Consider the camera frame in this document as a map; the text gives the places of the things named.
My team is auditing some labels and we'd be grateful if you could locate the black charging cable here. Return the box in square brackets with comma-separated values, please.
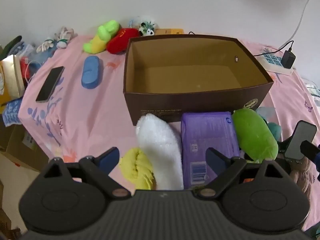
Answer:
[188, 31, 295, 57]

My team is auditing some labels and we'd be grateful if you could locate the yellow cloth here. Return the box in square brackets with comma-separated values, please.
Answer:
[119, 147, 156, 190]

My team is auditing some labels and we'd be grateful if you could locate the teal bath sponge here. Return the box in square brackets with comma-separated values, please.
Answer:
[255, 107, 282, 141]

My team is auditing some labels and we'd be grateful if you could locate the white fluffy towel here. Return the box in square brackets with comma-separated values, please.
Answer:
[136, 114, 184, 190]

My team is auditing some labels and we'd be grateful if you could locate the blue glasses case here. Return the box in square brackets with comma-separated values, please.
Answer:
[81, 56, 102, 89]

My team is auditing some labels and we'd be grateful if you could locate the purple tissue pack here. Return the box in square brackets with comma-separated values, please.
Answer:
[181, 112, 240, 189]

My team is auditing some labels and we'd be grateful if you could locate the black phone on stand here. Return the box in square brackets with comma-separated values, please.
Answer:
[284, 120, 317, 160]

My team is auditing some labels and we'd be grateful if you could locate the panda plush toy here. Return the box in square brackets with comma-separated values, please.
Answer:
[128, 16, 157, 36]

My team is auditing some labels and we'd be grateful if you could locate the black smartphone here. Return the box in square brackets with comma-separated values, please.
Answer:
[36, 66, 65, 102]

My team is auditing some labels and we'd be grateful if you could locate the green bean plush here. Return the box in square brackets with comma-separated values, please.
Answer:
[232, 108, 278, 164]

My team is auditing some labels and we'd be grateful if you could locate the red plush cushion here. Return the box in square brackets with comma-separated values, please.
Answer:
[106, 28, 140, 54]

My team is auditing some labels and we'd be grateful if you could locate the white paper bag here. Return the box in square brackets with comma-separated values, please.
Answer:
[1, 55, 25, 104]

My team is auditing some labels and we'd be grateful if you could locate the brown cardboard box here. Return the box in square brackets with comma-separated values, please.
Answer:
[123, 34, 273, 124]

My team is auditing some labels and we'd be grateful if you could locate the white power strip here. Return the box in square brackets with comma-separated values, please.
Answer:
[256, 54, 293, 76]

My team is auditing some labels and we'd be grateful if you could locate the white wall cable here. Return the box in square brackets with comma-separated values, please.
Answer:
[273, 0, 316, 49]

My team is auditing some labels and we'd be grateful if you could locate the blue patterned cloth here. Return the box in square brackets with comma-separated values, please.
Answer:
[2, 98, 22, 127]

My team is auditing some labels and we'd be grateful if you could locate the green yellow plush toy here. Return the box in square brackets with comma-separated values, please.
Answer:
[83, 20, 120, 54]

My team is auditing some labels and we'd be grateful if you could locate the cardboard box on floor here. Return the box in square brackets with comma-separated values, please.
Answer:
[1, 122, 49, 172]

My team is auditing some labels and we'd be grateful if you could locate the black power adapter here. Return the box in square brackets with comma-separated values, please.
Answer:
[281, 50, 296, 69]

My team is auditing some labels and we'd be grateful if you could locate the pink teddy bear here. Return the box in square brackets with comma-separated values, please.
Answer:
[290, 157, 317, 200]

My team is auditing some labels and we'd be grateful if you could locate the pink bedsheet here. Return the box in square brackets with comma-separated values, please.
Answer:
[18, 33, 320, 231]

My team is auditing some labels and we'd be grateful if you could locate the yellow brown book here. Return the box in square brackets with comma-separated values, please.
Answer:
[155, 28, 184, 35]

